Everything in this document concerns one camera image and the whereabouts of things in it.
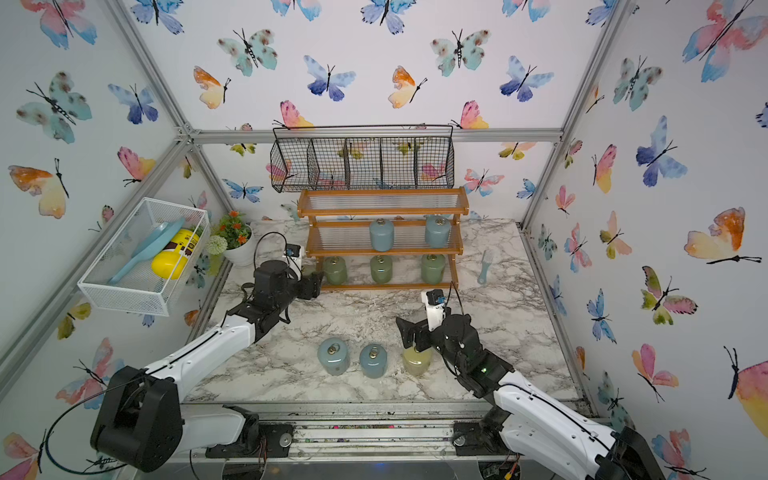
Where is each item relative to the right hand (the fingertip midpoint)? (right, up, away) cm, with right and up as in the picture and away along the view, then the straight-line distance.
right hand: (415, 311), depth 77 cm
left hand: (-29, +11, +9) cm, 32 cm away
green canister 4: (+7, +10, +20) cm, 24 cm away
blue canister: (-11, -13, +2) cm, 17 cm away
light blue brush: (+28, +12, +34) cm, 45 cm away
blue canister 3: (+8, +22, +14) cm, 27 cm away
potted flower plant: (-59, +20, +24) cm, 67 cm away
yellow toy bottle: (-57, +13, -8) cm, 59 cm away
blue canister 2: (-9, +20, +12) cm, 25 cm away
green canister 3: (-10, +10, +21) cm, 26 cm away
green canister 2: (-24, +10, +19) cm, 32 cm away
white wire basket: (-62, +12, -8) cm, 64 cm away
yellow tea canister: (0, -14, +2) cm, 14 cm away
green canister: (-29, +10, +5) cm, 31 cm away
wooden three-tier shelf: (-27, +26, +44) cm, 58 cm away
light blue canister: (-21, -12, +2) cm, 25 cm away
